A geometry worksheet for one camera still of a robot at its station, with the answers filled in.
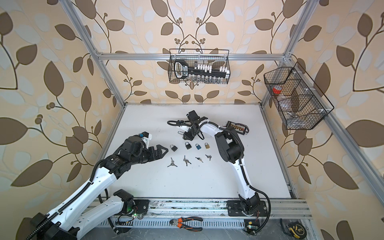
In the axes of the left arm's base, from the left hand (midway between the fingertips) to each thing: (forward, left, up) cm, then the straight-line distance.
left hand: (163, 151), depth 76 cm
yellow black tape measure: (-30, -64, -13) cm, 72 cm away
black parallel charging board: (+28, -47, -16) cm, 57 cm away
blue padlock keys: (+4, -19, -17) cm, 26 cm away
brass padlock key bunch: (+6, -24, -18) cm, 31 cm away
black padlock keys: (+1, -2, -17) cm, 17 cm away
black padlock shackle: (+11, -2, -17) cm, 20 cm away
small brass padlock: (+13, -23, -16) cm, 31 cm away
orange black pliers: (-29, -10, -16) cm, 35 cm away
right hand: (+20, -10, -17) cm, 28 cm away
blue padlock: (+12, -18, -16) cm, 27 cm away
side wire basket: (+19, -69, +18) cm, 73 cm away
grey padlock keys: (+3, -10, -17) cm, 20 cm away
